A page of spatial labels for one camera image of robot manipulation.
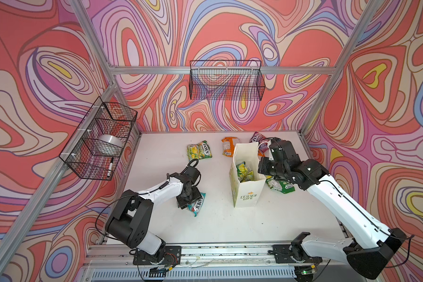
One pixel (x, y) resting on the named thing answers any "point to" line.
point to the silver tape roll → (111, 139)
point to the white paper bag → (248, 193)
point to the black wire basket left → (94, 150)
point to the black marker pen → (110, 167)
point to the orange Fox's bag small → (228, 144)
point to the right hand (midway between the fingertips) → (260, 168)
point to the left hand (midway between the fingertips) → (198, 200)
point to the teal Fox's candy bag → (195, 206)
